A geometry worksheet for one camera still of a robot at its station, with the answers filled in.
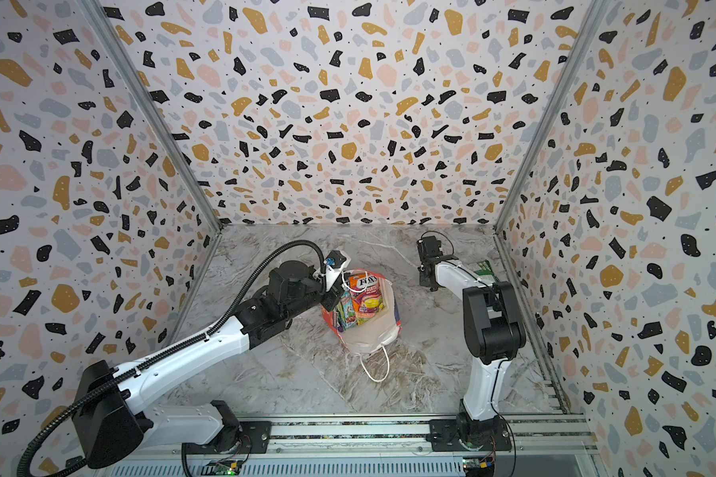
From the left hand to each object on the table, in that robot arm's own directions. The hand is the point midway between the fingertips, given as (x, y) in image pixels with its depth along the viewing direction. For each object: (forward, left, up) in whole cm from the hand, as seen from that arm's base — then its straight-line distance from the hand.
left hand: (350, 273), depth 74 cm
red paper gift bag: (-7, -7, -18) cm, 21 cm away
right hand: (+14, -28, -22) cm, 38 cm away
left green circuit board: (-37, +30, -27) cm, 54 cm away
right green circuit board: (-38, -31, -28) cm, 56 cm away
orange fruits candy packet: (+5, -3, -19) cm, 20 cm away
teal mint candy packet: (0, +2, -19) cm, 19 cm away
